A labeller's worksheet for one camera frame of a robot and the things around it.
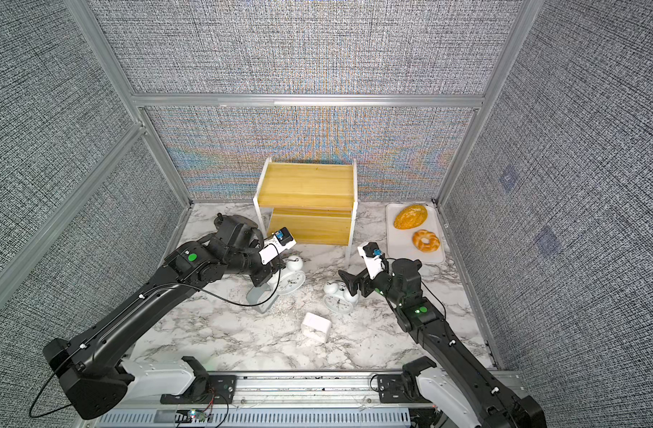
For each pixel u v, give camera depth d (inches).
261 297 32.3
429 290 25.6
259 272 23.9
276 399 28.8
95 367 15.2
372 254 25.5
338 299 32.5
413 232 42.2
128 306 16.6
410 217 42.0
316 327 30.3
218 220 38.8
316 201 30.0
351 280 26.7
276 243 23.1
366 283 26.6
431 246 40.6
